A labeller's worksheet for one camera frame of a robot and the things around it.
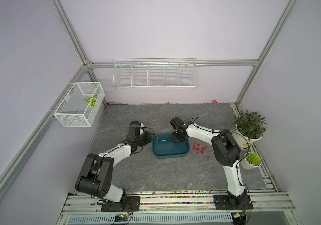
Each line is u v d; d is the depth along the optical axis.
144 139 0.80
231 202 0.65
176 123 0.80
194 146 0.96
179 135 0.74
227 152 0.54
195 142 0.96
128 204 0.74
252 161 0.79
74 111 0.79
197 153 0.92
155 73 0.98
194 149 0.94
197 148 0.94
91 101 0.81
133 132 0.71
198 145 0.96
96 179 0.44
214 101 1.24
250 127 0.82
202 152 0.92
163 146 1.00
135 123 1.03
